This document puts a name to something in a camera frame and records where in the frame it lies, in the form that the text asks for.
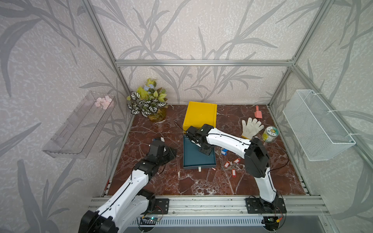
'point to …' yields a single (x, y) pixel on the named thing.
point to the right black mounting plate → (254, 207)
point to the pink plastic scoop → (258, 113)
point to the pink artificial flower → (103, 102)
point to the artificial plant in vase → (148, 101)
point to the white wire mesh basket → (319, 134)
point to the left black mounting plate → (161, 207)
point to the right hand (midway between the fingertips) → (208, 146)
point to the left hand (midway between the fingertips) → (177, 151)
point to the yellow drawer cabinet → (198, 114)
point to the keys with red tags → (232, 165)
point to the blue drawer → (193, 158)
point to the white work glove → (251, 128)
